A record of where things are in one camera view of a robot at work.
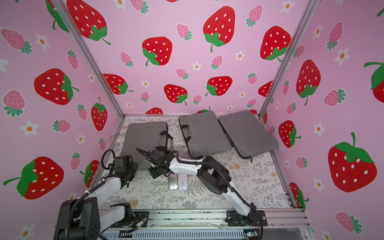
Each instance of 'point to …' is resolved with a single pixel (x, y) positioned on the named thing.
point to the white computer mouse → (182, 182)
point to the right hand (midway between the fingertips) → (148, 177)
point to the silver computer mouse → (173, 181)
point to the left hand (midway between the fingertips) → (136, 164)
